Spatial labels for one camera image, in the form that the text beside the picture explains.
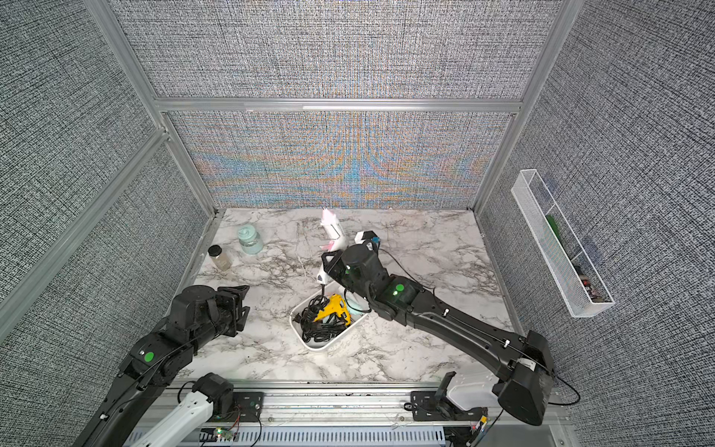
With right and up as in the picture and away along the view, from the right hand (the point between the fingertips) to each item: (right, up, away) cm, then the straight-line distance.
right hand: (322, 251), depth 69 cm
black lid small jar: (-39, -5, +28) cm, 48 cm away
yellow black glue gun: (+2, -17, +14) cm, 22 cm away
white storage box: (+9, -11, -11) cm, 18 cm away
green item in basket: (+60, +7, +4) cm, 61 cm away
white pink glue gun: (+4, +2, +2) cm, 5 cm away
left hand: (-16, -9, +1) cm, 19 cm away
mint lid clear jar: (-30, +3, +31) cm, 44 cm away
